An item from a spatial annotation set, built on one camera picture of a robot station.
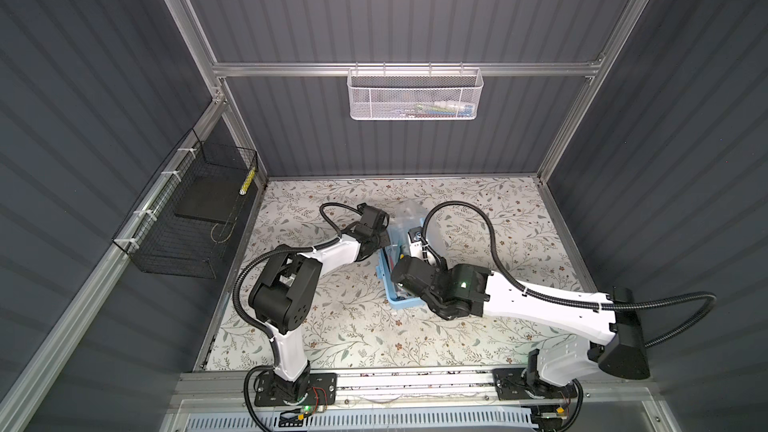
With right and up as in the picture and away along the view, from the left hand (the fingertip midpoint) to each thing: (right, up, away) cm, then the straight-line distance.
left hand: (384, 235), depth 97 cm
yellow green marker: (-37, +16, -16) cm, 44 cm away
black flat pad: (-45, +12, -20) cm, 50 cm away
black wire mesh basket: (-49, +5, -23) cm, 55 cm away
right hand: (+8, -5, -23) cm, 25 cm away
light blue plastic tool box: (+5, +6, -13) cm, 15 cm away
